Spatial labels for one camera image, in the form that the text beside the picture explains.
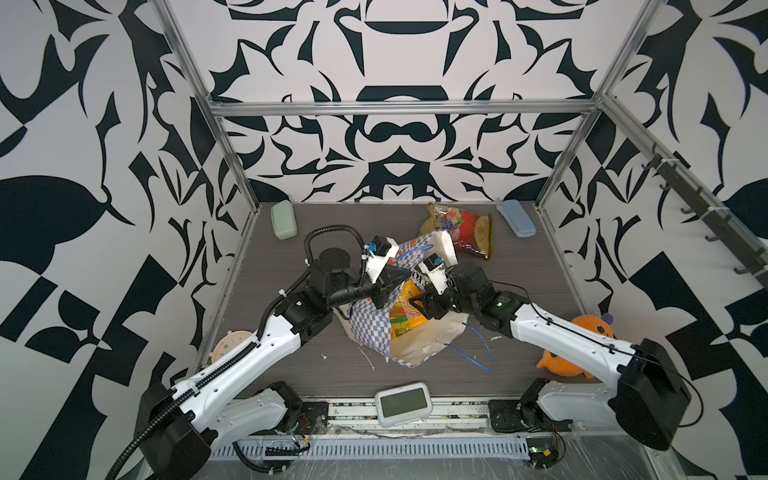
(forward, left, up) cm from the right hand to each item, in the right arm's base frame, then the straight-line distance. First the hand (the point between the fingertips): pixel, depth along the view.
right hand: (419, 292), depth 80 cm
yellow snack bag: (-5, +4, -5) cm, 8 cm away
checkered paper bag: (-12, +12, +8) cm, 19 cm away
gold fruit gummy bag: (+29, -20, -9) cm, 36 cm away
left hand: (-2, +3, +16) cm, 16 cm away
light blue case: (+39, -41, -15) cm, 58 cm away
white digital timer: (-24, +5, -11) cm, 27 cm away
